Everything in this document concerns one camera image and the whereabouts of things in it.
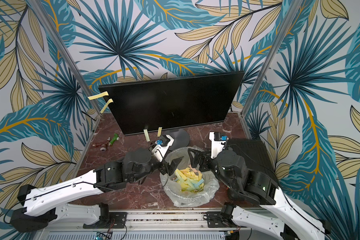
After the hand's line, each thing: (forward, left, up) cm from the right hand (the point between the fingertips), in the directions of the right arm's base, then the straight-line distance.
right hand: (196, 150), depth 59 cm
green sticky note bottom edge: (+21, +25, -17) cm, 36 cm away
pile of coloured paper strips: (-1, +1, -29) cm, 30 cm away
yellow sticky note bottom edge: (+24, +18, -18) cm, 35 cm away
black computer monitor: (+55, +29, -25) cm, 67 cm away
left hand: (0, +9, -2) cm, 9 cm away
